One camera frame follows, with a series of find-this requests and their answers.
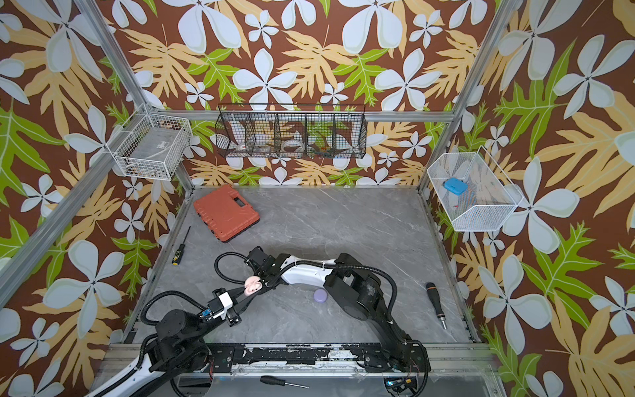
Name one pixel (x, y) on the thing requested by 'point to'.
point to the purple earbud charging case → (320, 295)
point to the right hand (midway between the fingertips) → (256, 284)
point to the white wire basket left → (150, 145)
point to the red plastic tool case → (225, 212)
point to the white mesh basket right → (490, 196)
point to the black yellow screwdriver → (179, 254)
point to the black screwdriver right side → (435, 298)
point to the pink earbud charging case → (252, 284)
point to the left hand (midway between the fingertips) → (255, 283)
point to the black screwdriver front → (281, 382)
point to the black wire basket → (292, 131)
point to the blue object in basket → (455, 185)
